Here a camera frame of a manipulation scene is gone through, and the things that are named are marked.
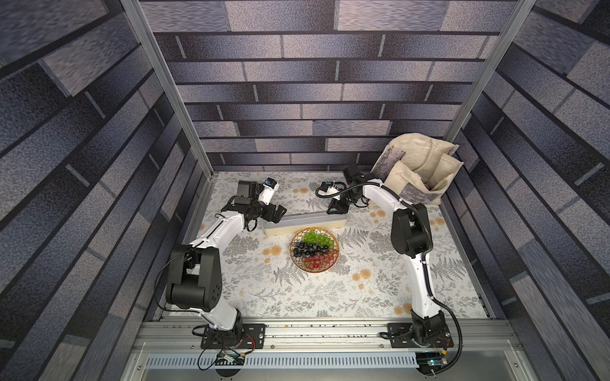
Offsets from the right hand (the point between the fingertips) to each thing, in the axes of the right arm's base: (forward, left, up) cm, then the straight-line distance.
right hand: (330, 206), depth 101 cm
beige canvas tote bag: (+17, -39, +8) cm, 44 cm away
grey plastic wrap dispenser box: (-9, +16, 0) cm, 19 cm away
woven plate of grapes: (-20, +7, -1) cm, 21 cm away
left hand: (-6, +22, +10) cm, 25 cm away
